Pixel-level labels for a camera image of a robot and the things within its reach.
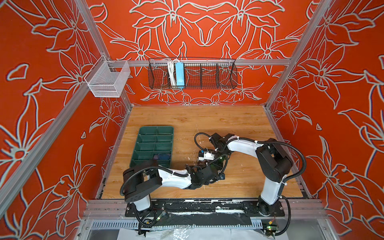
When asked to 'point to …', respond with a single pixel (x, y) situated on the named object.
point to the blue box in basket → (180, 75)
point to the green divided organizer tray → (154, 143)
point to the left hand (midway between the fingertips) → (207, 166)
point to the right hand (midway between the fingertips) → (209, 169)
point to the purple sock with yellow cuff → (162, 156)
